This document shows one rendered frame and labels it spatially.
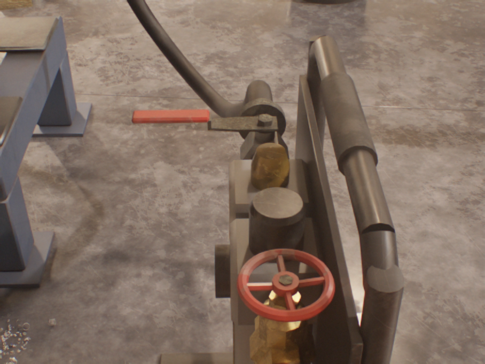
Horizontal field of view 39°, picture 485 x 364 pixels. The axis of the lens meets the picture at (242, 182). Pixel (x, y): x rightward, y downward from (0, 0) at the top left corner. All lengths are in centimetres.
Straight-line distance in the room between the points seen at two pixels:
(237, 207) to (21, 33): 95
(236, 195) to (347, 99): 15
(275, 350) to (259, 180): 19
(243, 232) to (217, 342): 53
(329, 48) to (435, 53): 135
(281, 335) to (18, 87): 91
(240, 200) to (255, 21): 153
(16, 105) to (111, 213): 29
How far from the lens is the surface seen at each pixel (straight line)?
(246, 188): 67
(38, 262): 130
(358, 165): 53
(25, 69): 140
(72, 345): 117
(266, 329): 54
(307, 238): 62
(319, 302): 50
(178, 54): 131
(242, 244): 61
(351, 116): 57
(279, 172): 66
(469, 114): 176
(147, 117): 74
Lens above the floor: 87
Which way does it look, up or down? 37 degrees down
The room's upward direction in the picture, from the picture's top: straight up
